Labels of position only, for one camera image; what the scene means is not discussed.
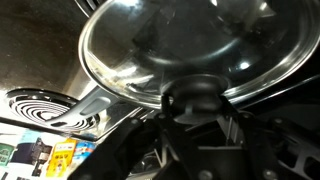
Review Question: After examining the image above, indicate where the small glass lid black knob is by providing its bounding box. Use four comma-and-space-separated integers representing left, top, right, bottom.
78, 0, 320, 126

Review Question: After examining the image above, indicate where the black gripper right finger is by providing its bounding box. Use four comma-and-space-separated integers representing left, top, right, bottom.
216, 94, 320, 180

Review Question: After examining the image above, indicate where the green label packet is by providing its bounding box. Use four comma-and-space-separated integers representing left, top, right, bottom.
0, 142, 16, 168

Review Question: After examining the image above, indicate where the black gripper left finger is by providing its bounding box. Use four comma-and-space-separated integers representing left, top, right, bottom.
68, 94, 188, 180

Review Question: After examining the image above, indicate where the coil burner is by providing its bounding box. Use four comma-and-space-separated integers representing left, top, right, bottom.
5, 87, 102, 133

